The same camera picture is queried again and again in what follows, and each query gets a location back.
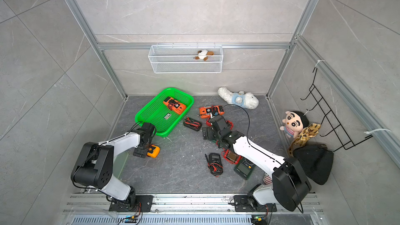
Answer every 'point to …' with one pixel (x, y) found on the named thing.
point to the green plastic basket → (165, 111)
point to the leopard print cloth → (305, 134)
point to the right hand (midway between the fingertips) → (211, 128)
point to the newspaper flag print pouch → (267, 179)
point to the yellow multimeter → (153, 151)
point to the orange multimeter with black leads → (174, 104)
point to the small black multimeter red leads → (214, 163)
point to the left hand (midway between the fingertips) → (148, 142)
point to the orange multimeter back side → (208, 112)
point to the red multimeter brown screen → (231, 157)
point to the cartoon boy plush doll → (295, 122)
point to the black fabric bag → (316, 160)
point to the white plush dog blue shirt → (245, 99)
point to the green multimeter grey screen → (245, 168)
